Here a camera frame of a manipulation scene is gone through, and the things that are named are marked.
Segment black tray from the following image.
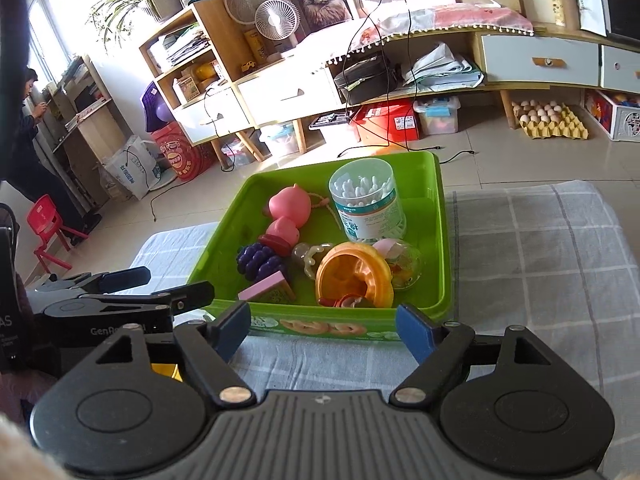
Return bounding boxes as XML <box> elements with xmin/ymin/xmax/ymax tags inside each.
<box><xmin>309</xmin><ymin>112</ymin><xmax>353</xmax><ymax>130</ymax></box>

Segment clear storage box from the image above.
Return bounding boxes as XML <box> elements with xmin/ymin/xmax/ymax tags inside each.
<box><xmin>260</xmin><ymin>122</ymin><xmax>301</xmax><ymax>158</ymax></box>
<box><xmin>220</xmin><ymin>140</ymin><xmax>256</xmax><ymax>168</ymax></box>

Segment clear box with blue lid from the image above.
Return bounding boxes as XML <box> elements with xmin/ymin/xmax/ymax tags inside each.
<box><xmin>414</xmin><ymin>96</ymin><xmax>461</xmax><ymax>136</ymax></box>

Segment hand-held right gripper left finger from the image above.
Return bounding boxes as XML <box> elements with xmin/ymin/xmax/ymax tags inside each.
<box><xmin>92</xmin><ymin>301</ymin><xmax>256</xmax><ymax>408</ymax></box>

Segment pink toy block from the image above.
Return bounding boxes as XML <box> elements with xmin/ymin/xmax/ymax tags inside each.
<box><xmin>237</xmin><ymin>270</ymin><xmax>297</xmax><ymax>305</ymax></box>

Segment small cardboard box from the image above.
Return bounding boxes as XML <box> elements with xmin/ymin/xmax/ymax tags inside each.
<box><xmin>174</xmin><ymin>75</ymin><xmax>201</xmax><ymax>103</ymax></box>

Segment red plastic chair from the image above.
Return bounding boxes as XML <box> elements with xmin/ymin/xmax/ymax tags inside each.
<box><xmin>26</xmin><ymin>194</ymin><xmax>78</xmax><ymax>273</ymax></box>

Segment black floor cable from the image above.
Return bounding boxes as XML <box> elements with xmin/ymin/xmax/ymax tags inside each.
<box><xmin>337</xmin><ymin>147</ymin><xmax>478</xmax><ymax>163</ymax></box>
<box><xmin>150</xmin><ymin>180</ymin><xmax>201</xmax><ymax>223</ymax></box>

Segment purple bag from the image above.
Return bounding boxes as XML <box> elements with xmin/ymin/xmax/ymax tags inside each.
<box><xmin>140</xmin><ymin>81</ymin><xmax>176</xmax><ymax>133</ymax></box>

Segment white paper box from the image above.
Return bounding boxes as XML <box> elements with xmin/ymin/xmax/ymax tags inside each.
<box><xmin>570</xmin><ymin>0</ymin><xmax>608</xmax><ymax>36</ymax></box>

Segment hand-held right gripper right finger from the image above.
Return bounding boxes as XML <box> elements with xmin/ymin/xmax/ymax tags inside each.
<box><xmin>389</xmin><ymin>302</ymin><xmax>546</xmax><ymax>408</ymax></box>

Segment grey checked tablecloth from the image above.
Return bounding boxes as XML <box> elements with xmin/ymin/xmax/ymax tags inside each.
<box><xmin>125</xmin><ymin>180</ymin><xmax>640</xmax><ymax>480</ymax></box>

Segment floral fringed cloth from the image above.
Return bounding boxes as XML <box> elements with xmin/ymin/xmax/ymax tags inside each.
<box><xmin>327</xmin><ymin>4</ymin><xmax>533</xmax><ymax>63</ymax></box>

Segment black hanging cable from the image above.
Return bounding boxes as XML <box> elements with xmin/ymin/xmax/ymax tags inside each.
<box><xmin>345</xmin><ymin>0</ymin><xmax>416</xmax><ymax>153</ymax></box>

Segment red cardboard box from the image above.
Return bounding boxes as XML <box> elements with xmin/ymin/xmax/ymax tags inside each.
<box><xmin>350</xmin><ymin>100</ymin><xmax>421</xmax><ymax>143</ymax></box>

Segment white plastic bags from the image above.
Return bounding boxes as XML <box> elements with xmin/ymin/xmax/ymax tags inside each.
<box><xmin>402</xmin><ymin>42</ymin><xmax>485</xmax><ymax>92</ymax></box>

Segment framed cat picture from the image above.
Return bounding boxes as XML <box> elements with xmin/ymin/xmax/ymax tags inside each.
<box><xmin>285</xmin><ymin>0</ymin><xmax>358</xmax><ymax>36</ymax></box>

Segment purple toy grapes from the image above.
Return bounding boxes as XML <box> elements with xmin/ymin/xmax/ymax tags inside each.
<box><xmin>236</xmin><ymin>242</ymin><xmax>286</xmax><ymax>282</ymax></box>

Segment yellow egg tray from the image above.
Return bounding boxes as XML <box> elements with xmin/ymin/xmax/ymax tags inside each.
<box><xmin>511</xmin><ymin>99</ymin><xmax>590</xmax><ymax>140</ymax></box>

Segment wooden side shelf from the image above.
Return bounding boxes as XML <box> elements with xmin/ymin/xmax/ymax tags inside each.
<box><xmin>42</xmin><ymin>55</ymin><xmax>128</xmax><ymax>211</ymax></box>

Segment clear cotton swab jar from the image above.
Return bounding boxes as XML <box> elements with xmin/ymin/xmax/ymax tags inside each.
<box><xmin>328</xmin><ymin>158</ymin><xmax>408</xmax><ymax>246</ymax></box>

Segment red printed bag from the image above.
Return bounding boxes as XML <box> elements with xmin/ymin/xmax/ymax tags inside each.
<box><xmin>152</xmin><ymin>122</ymin><xmax>213</xmax><ymax>181</ymax></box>

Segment black bag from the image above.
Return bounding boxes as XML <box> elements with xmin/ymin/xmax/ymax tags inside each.
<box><xmin>334</xmin><ymin>55</ymin><xmax>401</xmax><ymax>106</ymax></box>

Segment pink pig toy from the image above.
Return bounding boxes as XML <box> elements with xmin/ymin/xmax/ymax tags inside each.
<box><xmin>257</xmin><ymin>183</ymin><xmax>331</xmax><ymax>258</ymax></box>

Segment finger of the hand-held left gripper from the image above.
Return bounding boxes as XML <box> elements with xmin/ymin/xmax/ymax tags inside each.
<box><xmin>42</xmin><ymin>281</ymin><xmax>216</xmax><ymax>317</ymax></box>
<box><xmin>22</xmin><ymin>266</ymin><xmax>152</xmax><ymax>306</ymax></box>

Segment stack of papers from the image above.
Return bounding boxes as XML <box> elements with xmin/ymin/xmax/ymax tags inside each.
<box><xmin>150</xmin><ymin>25</ymin><xmax>211</xmax><ymax>73</ymax></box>

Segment wooden cabinet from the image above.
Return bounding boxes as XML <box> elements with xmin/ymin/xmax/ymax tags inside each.
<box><xmin>139</xmin><ymin>0</ymin><xmax>640</xmax><ymax>171</ymax></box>

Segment white cabinet drawer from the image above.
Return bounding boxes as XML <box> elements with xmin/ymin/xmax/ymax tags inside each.
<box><xmin>175</xmin><ymin>87</ymin><xmax>251</xmax><ymax>143</ymax></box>
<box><xmin>480</xmin><ymin>34</ymin><xmax>601</xmax><ymax>86</ymax></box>
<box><xmin>235</xmin><ymin>65</ymin><xmax>346</xmax><ymax>128</ymax></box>
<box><xmin>599</xmin><ymin>45</ymin><xmax>640</xmax><ymax>93</ymax></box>

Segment clear pink rattle ball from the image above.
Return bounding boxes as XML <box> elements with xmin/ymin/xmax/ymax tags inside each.
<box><xmin>372</xmin><ymin>237</ymin><xmax>423</xmax><ymax>291</ymax></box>

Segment white printed crate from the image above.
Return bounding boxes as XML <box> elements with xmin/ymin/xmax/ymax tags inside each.
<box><xmin>585</xmin><ymin>89</ymin><xmax>640</xmax><ymax>142</ymax></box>

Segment green plastic box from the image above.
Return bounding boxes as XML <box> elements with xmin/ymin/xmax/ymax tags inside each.
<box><xmin>186</xmin><ymin>150</ymin><xmax>458</xmax><ymax>343</ymax></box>

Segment white woven bag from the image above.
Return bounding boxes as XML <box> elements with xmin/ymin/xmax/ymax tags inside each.
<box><xmin>102</xmin><ymin>135</ymin><xmax>161</xmax><ymax>201</ymax></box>

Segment orange pumpkin-shaped container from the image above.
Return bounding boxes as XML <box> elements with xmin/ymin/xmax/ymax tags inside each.
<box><xmin>315</xmin><ymin>241</ymin><xmax>396</xmax><ymax>309</ymax></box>

